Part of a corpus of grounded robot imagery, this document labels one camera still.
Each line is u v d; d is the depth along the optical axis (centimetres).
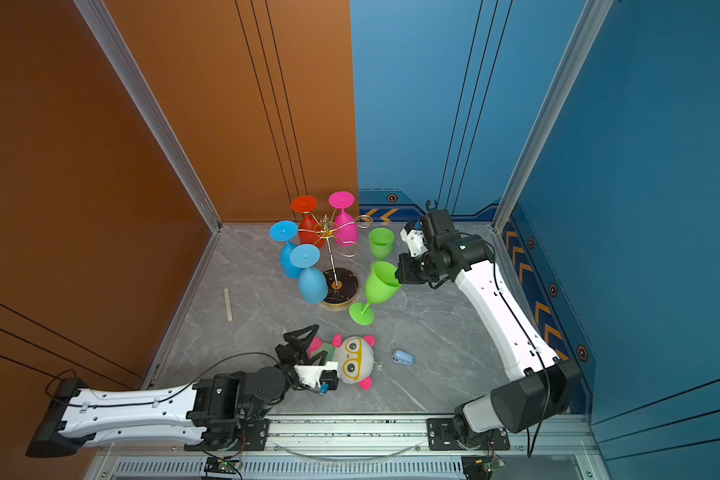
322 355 70
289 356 59
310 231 79
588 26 71
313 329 66
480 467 70
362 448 73
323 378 57
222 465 71
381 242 98
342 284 97
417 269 62
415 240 68
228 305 97
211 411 50
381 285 68
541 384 39
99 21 71
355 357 79
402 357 84
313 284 78
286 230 78
